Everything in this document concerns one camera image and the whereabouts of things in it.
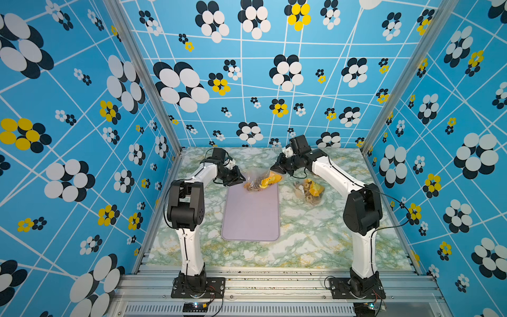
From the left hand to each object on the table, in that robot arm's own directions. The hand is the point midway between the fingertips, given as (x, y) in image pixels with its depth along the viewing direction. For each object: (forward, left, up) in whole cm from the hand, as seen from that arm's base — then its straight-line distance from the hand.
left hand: (246, 177), depth 98 cm
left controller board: (-52, +17, -11) cm, 56 cm away
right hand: (-1, -13, +10) cm, 16 cm away
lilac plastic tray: (-15, -3, -12) cm, 19 cm away
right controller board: (-53, -45, -10) cm, 70 cm away
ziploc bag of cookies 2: (-6, -31, -3) cm, 32 cm away
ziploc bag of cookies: (-3, -7, +3) cm, 8 cm away
